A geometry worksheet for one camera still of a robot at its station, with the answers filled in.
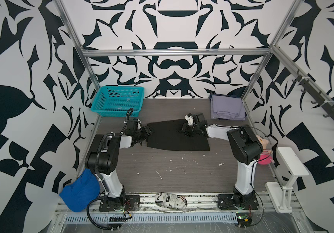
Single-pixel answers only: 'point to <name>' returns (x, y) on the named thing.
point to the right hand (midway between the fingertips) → (179, 129)
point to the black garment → (167, 135)
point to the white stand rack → (281, 196)
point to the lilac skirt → (227, 108)
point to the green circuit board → (243, 220)
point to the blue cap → (84, 190)
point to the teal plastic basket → (116, 101)
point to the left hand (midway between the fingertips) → (152, 129)
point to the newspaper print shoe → (171, 200)
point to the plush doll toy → (266, 155)
